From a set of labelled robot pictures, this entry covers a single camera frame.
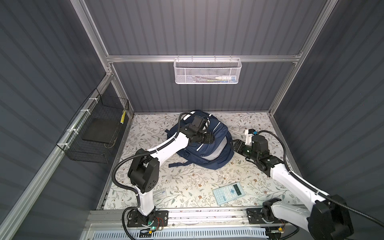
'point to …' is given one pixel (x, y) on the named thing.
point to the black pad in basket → (101, 130)
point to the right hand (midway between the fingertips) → (233, 144)
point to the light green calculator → (228, 193)
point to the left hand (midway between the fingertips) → (211, 137)
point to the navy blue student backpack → (213, 155)
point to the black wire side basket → (98, 106)
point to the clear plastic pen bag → (159, 194)
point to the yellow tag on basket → (123, 117)
